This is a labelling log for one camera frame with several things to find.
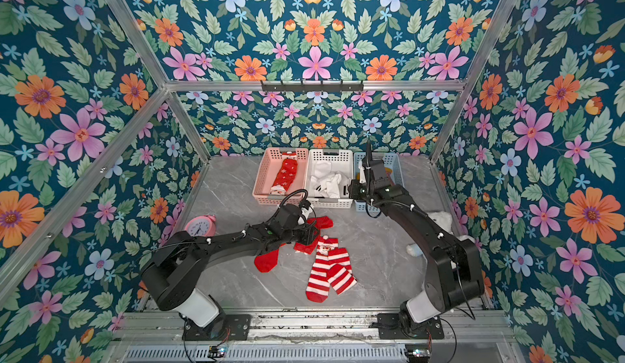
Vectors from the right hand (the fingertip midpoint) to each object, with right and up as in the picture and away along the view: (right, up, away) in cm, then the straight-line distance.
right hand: (357, 183), depth 87 cm
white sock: (-12, +1, +16) cm, 20 cm away
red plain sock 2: (-33, -28, -1) cm, 43 cm away
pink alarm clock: (-60, -17, +6) cm, 63 cm away
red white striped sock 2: (-6, -32, -5) cm, 33 cm away
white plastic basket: (-4, +10, +28) cm, 30 cm away
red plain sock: (-13, -17, +12) cm, 24 cm away
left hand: (-14, -17, +1) cm, 22 cm away
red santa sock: (-30, +8, +27) cm, 41 cm away
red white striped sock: (-14, -35, -5) cm, 38 cm away
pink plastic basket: (-40, +5, +28) cm, 49 cm away
